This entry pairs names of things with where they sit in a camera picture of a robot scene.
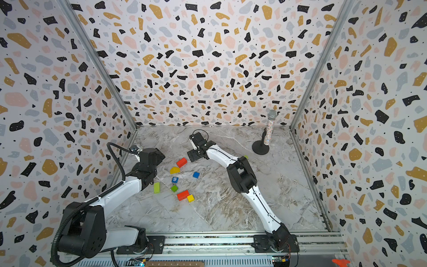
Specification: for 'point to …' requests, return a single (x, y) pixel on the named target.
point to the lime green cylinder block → (246, 156)
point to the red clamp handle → (341, 262)
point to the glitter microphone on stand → (261, 147)
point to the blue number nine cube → (175, 179)
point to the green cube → (174, 188)
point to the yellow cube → (190, 198)
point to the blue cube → (196, 174)
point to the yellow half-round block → (174, 170)
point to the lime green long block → (157, 187)
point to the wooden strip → (194, 263)
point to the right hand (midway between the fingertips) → (192, 150)
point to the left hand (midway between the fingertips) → (151, 152)
